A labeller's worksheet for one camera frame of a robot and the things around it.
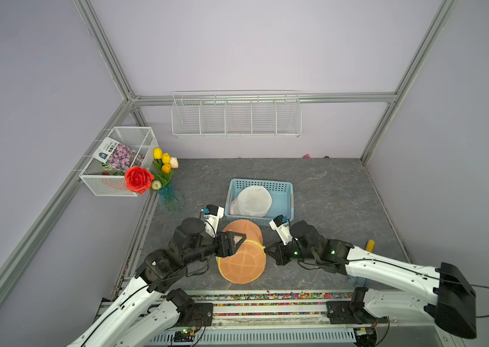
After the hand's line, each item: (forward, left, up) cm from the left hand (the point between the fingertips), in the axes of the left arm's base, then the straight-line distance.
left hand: (240, 239), depth 66 cm
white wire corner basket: (+23, +48, +6) cm, 54 cm away
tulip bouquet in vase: (+28, +30, -14) cm, 43 cm away
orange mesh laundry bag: (-4, -1, -12) cm, 13 cm away
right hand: (0, -8, -9) cm, 12 cm away
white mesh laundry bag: (+28, -6, -22) cm, 36 cm away
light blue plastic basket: (+33, -20, -22) cm, 44 cm away
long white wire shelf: (+59, -1, +6) cm, 59 cm away
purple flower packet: (+28, +41, +11) cm, 51 cm away
